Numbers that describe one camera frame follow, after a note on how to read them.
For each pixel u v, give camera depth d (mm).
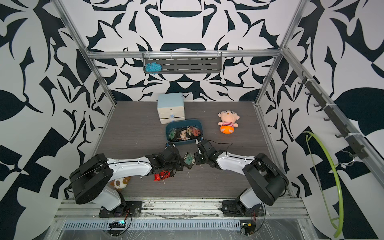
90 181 441
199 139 832
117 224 730
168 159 678
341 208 496
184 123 1040
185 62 955
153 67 913
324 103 592
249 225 712
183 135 961
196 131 995
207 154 698
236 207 672
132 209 743
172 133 974
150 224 650
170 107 984
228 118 1018
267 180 441
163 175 826
